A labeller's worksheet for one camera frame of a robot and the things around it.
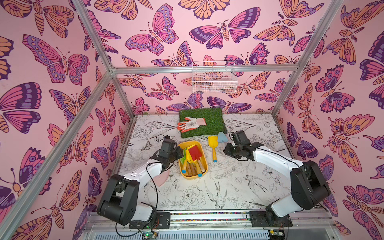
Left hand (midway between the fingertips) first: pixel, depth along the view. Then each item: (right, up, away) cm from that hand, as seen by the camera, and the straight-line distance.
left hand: (183, 149), depth 91 cm
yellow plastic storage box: (0, +2, +6) cm, 7 cm away
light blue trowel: (+25, +7, +9) cm, 28 cm away
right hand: (+23, -1, -2) cm, 23 cm away
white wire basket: (+21, +46, +15) cm, 53 cm away
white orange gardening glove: (+5, +17, +18) cm, 25 cm away
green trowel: (+1, -7, -1) cm, 8 cm away
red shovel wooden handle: (+8, -3, +4) cm, 10 cm away
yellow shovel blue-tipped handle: (+20, +3, +12) cm, 23 cm away
